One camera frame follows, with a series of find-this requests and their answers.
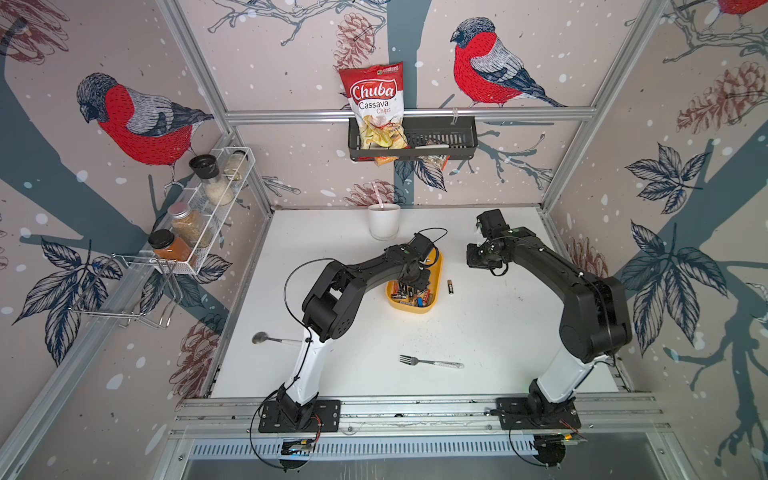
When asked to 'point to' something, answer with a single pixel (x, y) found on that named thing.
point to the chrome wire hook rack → (133, 288)
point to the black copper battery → (450, 286)
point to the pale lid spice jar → (234, 166)
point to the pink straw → (378, 196)
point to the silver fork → (411, 361)
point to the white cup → (384, 221)
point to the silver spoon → (262, 337)
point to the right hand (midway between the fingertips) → (470, 258)
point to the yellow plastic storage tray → (435, 278)
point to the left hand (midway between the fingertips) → (424, 275)
